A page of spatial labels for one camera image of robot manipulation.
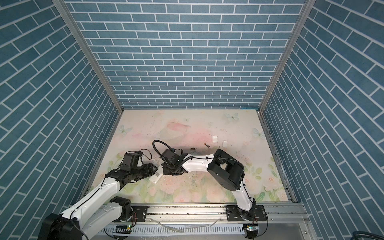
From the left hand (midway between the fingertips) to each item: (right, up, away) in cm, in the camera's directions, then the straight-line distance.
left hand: (154, 169), depth 85 cm
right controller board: (+53, -26, -12) cm, 60 cm away
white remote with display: (+1, -5, -1) cm, 5 cm away
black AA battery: (+22, +10, +13) cm, 27 cm away
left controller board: (-11, -25, -13) cm, 31 cm away
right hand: (+5, -1, +2) cm, 5 cm away
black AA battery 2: (+32, +12, +14) cm, 37 cm away
